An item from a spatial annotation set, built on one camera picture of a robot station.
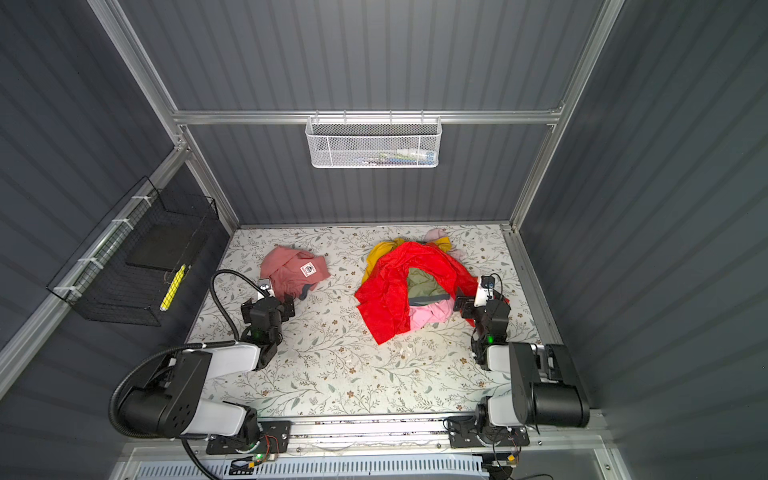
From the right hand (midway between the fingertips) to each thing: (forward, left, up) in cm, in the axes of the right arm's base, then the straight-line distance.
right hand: (479, 290), depth 90 cm
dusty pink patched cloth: (+9, +60, -2) cm, 61 cm away
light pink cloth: (-4, +13, -7) cm, 15 cm away
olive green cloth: (+1, +17, -2) cm, 17 cm away
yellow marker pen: (-12, +78, +20) cm, 81 cm away
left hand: (-2, +65, 0) cm, 65 cm away
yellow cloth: (+17, +30, -1) cm, 35 cm away
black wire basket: (-7, +91, +21) cm, 94 cm away
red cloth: (0, +29, -3) cm, 29 cm away
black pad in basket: (+1, +84, +21) cm, 87 cm away
